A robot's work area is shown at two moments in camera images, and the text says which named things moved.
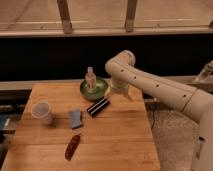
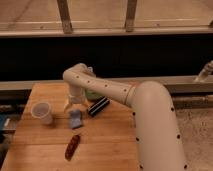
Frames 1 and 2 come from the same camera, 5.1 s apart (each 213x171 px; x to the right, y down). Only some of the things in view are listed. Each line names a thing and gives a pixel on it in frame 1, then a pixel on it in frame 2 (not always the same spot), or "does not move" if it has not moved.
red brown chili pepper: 71,147 does not move
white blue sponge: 75,119 does not move
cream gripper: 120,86 → 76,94
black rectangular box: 98,105 does not move
